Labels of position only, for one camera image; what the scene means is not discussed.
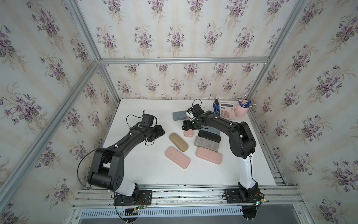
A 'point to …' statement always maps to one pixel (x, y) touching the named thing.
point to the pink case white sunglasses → (189, 133)
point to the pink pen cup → (240, 111)
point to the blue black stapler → (216, 107)
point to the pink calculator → (227, 110)
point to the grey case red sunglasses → (199, 142)
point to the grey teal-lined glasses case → (181, 115)
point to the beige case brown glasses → (176, 139)
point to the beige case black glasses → (209, 136)
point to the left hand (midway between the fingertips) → (162, 134)
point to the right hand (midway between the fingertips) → (188, 127)
